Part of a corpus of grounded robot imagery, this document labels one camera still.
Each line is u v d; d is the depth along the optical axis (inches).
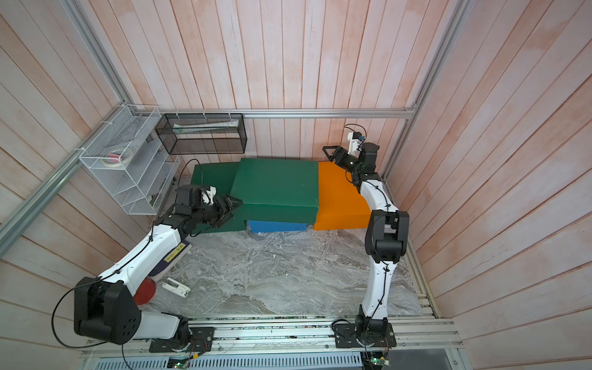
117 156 29.3
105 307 16.0
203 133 41.5
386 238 22.5
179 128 34.8
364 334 26.6
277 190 33.5
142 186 31.0
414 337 29.5
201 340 28.8
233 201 31.5
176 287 32.3
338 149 32.9
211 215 28.2
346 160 33.0
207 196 26.6
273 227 39.3
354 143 33.6
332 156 33.0
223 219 29.5
